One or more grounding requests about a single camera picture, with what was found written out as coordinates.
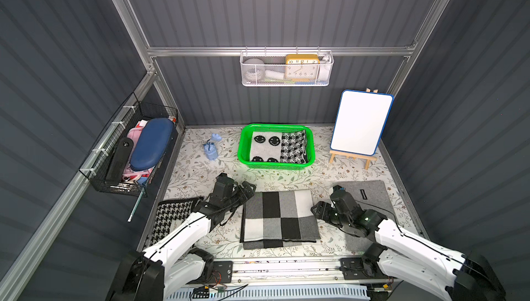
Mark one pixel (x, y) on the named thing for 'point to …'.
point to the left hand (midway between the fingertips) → (250, 192)
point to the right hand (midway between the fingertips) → (318, 210)
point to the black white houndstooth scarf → (168, 213)
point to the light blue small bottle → (210, 148)
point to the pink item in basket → (129, 171)
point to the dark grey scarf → (371, 195)
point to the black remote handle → (119, 163)
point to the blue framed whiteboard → (361, 121)
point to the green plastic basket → (277, 146)
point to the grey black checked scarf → (276, 219)
